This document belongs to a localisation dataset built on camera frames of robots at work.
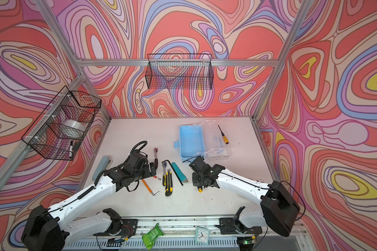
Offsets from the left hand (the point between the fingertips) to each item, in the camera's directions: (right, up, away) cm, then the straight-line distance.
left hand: (152, 168), depth 83 cm
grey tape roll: (-34, +24, -10) cm, 43 cm away
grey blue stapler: (-30, +1, +7) cm, 31 cm away
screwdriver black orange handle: (+26, -11, -4) cm, 28 cm away
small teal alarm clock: (+26, -27, -13) cm, 40 cm away
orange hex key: (-2, -12, +2) cm, 13 cm away
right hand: (+26, -8, 0) cm, 27 cm away
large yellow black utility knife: (+9, -11, +1) cm, 15 cm away
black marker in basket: (-35, +12, -12) cm, 39 cm away
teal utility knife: (+14, -5, +7) cm, 17 cm away
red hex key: (+2, -7, +5) cm, 8 cm away
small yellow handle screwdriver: (+42, +16, +10) cm, 46 cm away
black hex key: (+11, -3, +8) cm, 14 cm away
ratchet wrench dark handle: (0, +2, +12) cm, 13 cm away
